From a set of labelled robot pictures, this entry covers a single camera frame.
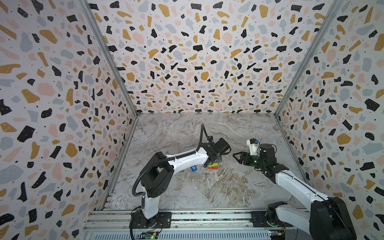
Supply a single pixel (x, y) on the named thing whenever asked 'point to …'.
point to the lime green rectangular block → (215, 164)
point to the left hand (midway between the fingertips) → (217, 156)
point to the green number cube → (182, 171)
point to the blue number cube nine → (193, 168)
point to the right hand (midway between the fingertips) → (235, 153)
